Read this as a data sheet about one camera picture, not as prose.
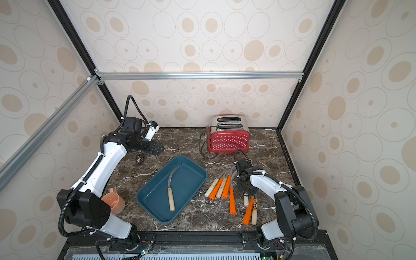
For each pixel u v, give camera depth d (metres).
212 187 0.89
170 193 0.87
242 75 1.76
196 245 0.73
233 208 0.83
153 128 0.73
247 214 0.81
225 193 0.87
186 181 0.95
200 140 1.03
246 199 0.85
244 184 0.66
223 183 0.91
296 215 0.43
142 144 0.67
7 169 0.51
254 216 0.80
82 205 0.42
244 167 0.73
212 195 0.87
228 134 0.94
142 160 1.01
